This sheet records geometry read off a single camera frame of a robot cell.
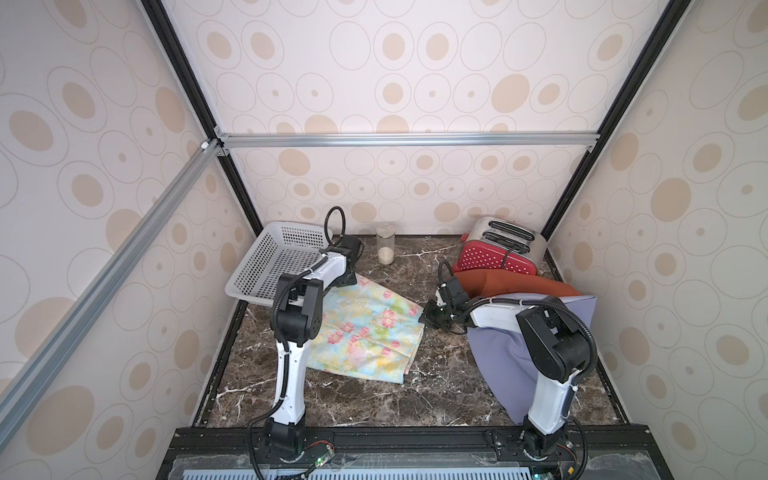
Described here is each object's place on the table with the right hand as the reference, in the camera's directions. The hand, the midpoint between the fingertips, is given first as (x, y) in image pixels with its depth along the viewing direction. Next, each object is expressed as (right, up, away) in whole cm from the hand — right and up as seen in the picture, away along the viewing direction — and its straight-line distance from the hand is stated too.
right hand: (428, 316), depth 97 cm
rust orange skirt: (+15, +10, +2) cm, 18 cm away
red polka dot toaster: (+20, +24, -3) cm, 31 cm away
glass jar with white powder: (-14, +24, +9) cm, 30 cm away
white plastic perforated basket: (-54, +23, +18) cm, 62 cm away
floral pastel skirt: (-19, -4, -3) cm, 20 cm away
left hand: (-28, +13, +8) cm, 31 cm away
